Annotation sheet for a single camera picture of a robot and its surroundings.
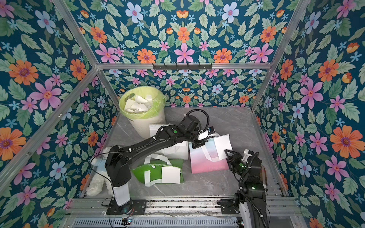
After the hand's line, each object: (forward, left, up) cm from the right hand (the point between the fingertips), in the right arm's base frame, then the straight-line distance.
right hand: (227, 151), depth 76 cm
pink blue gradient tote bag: (-4, +13, -3) cm, 14 cm away
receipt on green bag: (-15, +28, +2) cm, 32 cm away
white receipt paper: (+4, +2, +2) cm, 5 cm away
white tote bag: (+2, +27, -7) cm, 28 cm away
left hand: (+5, +10, +4) cm, 12 cm away
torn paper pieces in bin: (+26, +53, +10) cm, 60 cm away
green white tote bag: (-14, +39, +2) cm, 41 cm away
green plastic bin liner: (+23, +39, +16) cm, 48 cm away
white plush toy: (-17, +67, -8) cm, 70 cm away
